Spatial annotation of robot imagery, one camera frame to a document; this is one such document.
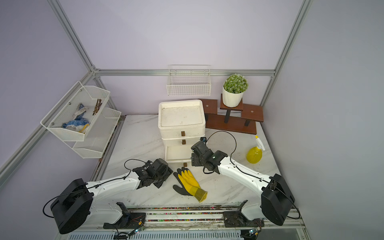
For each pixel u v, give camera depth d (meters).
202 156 0.61
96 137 0.93
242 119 0.99
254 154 0.95
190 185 0.84
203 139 0.74
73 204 0.41
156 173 0.66
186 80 1.08
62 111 0.70
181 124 0.84
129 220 0.68
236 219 0.74
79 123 0.71
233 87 0.84
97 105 0.82
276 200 0.41
